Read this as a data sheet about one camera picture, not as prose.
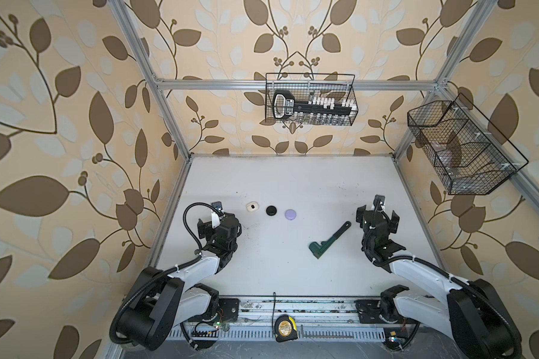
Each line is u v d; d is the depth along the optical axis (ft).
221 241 2.23
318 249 2.84
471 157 2.38
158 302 1.40
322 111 2.73
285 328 2.24
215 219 2.49
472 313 1.34
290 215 3.17
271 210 3.25
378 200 2.39
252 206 3.25
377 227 2.12
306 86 2.98
